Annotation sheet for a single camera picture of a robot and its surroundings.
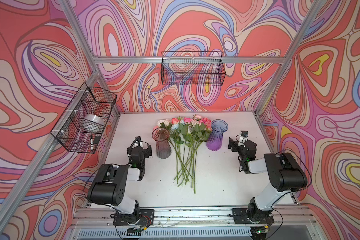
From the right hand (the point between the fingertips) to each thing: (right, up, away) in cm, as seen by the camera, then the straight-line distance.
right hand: (237, 140), depth 97 cm
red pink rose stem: (-40, +13, +11) cm, 44 cm away
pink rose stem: (-32, +13, +8) cm, 35 cm away
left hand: (-62, -2, -3) cm, 62 cm away
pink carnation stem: (-20, +9, +2) cm, 23 cm away
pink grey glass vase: (-47, -4, -11) cm, 49 cm away
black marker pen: (-81, +1, -25) cm, 85 cm away
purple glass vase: (-16, 0, -4) cm, 17 cm away
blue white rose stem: (-37, -1, +4) cm, 37 cm away
